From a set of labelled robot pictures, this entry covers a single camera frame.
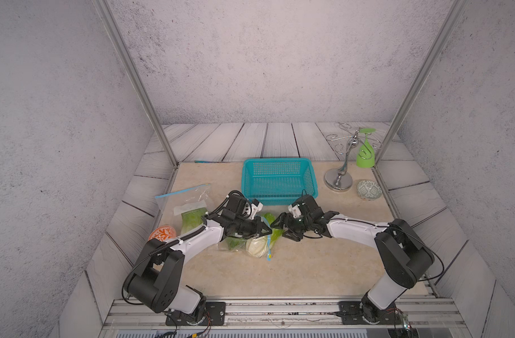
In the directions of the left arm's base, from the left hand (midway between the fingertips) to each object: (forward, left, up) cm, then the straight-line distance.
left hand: (274, 233), depth 80 cm
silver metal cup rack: (+35, -37, -10) cm, 52 cm away
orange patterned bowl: (+6, +47, -9) cm, 48 cm away
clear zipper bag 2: (+14, +36, -2) cm, 39 cm away
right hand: (+3, -1, -4) cm, 5 cm away
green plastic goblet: (+24, -37, +16) cm, 47 cm away
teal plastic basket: (+37, -5, -13) cm, 39 cm away
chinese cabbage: (-3, +6, -4) cm, 8 cm away
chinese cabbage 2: (-2, +14, -3) cm, 14 cm away
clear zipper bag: (-1, +20, -7) cm, 21 cm away
